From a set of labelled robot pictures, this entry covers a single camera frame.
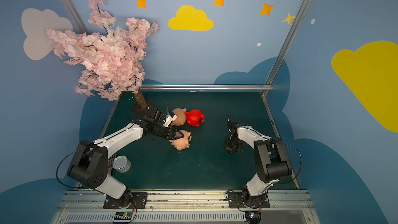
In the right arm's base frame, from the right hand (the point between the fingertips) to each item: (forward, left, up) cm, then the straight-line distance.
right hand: (232, 148), depth 92 cm
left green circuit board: (-37, +54, -2) cm, 66 cm away
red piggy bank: (+17, +24, +7) cm, 30 cm away
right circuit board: (-33, -9, -3) cm, 35 cm away
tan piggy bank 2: (-2, +30, +8) cm, 31 cm away
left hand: (+3, +32, +11) cm, 34 cm away
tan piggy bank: (+18, +33, +8) cm, 38 cm away
